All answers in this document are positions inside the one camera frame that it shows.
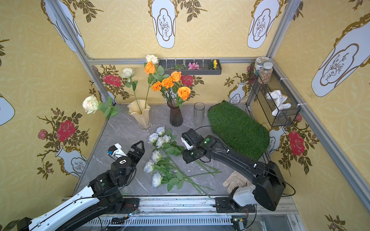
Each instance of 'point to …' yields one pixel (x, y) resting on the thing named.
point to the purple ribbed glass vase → (176, 116)
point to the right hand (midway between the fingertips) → (189, 153)
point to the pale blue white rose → (152, 136)
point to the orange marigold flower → (156, 86)
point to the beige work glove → (236, 179)
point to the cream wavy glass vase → (143, 119)
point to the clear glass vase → (199, 112)
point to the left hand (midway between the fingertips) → (136, 145)
